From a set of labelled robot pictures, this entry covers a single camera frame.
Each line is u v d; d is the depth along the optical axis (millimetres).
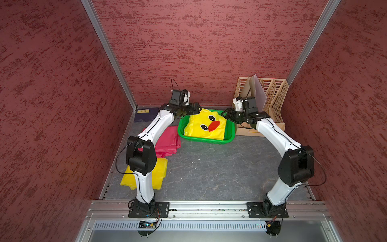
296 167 465
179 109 705
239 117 752
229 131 1037
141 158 497
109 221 711
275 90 983
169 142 940
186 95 726
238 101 795
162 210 747
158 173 873
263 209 678
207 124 1010
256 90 901
